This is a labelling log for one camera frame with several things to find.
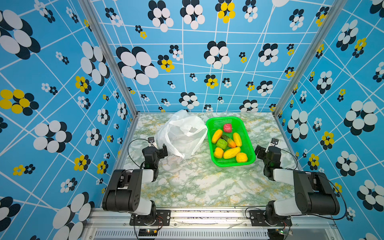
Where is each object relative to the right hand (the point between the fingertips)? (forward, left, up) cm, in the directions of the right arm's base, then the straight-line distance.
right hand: (267, 148), depth 93 cm
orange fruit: (-3, +31, -1) cm, 31 cm away
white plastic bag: (+10, +55, +2) cm, 56 cm away
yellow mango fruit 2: (-4, +24, -1) cm, 24 cm away
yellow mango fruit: (+7, +17, -1) cm, 18 cm away
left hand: (+1, +69, +3) cm, 69 cm away
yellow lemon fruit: (-7, +17, 0) cm, 18 cm away
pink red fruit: (+17, +22, 0) cm, 28 cm away
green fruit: (+3, +28, +1) cm, 28 cm away
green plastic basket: (+18, +15, +1) cm, 23 cm away
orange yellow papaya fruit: (+11, +31, -2) cm, 32 cm away
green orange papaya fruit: (+4, +22, 0) cm, 22 cm away
